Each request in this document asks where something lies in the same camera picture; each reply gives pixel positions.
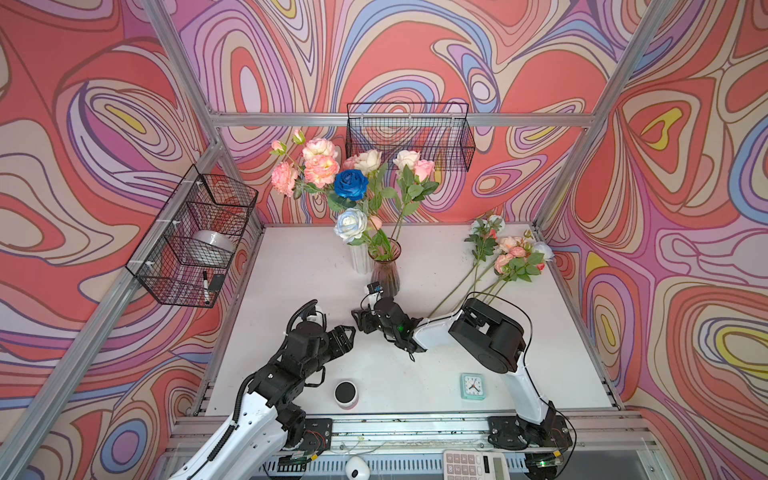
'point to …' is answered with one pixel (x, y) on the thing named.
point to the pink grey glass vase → (386, 272)
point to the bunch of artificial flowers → (502, 259)
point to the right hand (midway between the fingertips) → (362, 314)
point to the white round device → (356, 468)
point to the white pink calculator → (474, 465)
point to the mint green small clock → (472, 387)
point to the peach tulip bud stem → (380, 248)
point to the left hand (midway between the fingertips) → (352, 332)
